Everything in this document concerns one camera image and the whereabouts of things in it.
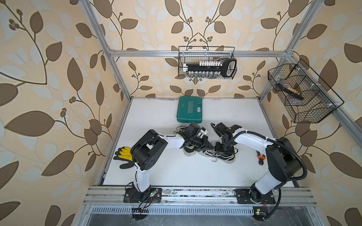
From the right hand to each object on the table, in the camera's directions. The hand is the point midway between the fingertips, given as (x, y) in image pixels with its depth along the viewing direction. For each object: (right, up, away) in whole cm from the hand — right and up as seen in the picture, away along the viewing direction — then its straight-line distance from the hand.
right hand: (220, 154), depth 87 cm
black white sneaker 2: (-5, +3, -5) cm, 7 cm away
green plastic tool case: (-19, +28, +20) cm, 40 cm away
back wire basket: (-23, +62, +9) cm, 67 cm away
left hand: (-5, +7, -4) cm, 9 cm away
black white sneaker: (-19, +2, -1) cm, 19 cm away
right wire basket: (+42, +34, -15) cm, 56 cm away
